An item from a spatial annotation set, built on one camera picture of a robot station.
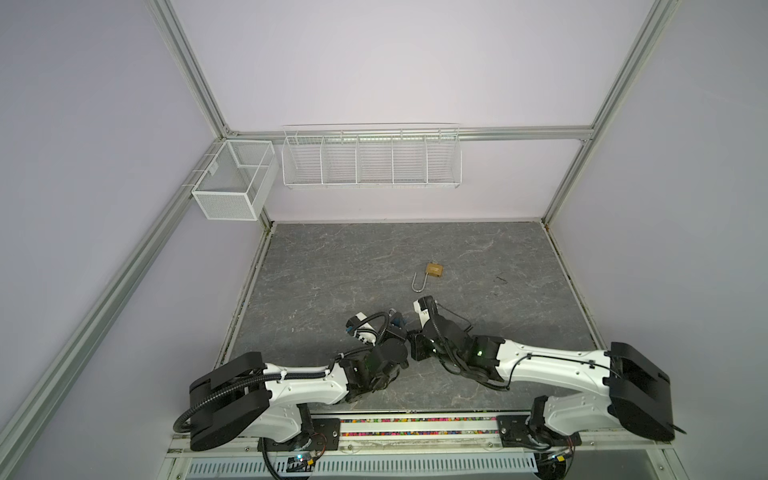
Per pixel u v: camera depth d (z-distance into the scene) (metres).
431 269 1.05
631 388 0.41
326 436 0.74
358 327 0.68
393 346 0.63
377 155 0.98
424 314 0.73
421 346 0.69
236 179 1.02
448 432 0.75
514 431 0.74
